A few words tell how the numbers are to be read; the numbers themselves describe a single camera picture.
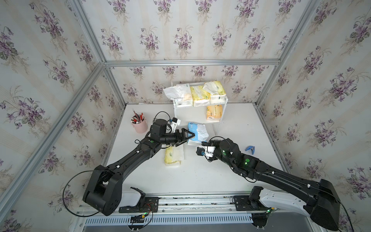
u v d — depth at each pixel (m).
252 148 0.93
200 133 0.76
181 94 0.73
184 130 0.70
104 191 0.41
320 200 0.40
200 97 0.71
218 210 0.73
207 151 0.60
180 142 0.70
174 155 0.88
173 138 0.69
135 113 0.98
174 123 0.75
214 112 0.90
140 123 0.93
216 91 0.76
